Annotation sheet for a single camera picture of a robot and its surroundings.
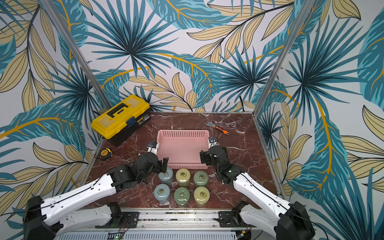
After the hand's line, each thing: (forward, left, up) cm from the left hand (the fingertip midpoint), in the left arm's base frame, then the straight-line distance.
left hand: (158, 159), depth 76 cm
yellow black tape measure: (+10, +37, -14) cm, 40 cm away
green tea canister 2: (-16, -13, -7) cm, 22 cm away
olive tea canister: (-6, -12, -8) cm, 16 cm away
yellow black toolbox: (+25, +27, 0) cm, 37 cm away
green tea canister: (-7, -21, -8) cm, 24 cm away
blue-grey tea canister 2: (-14, -3, -7) cm, 17 cm away
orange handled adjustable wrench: (+38, -31, -16) cm, 51 cm away
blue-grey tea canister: (-7, -4, -9) cm, 12 cm away
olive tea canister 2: (-15, -22, -8) cm, 28 cm away
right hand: (+7, -27, -1) cm, 28 cm away
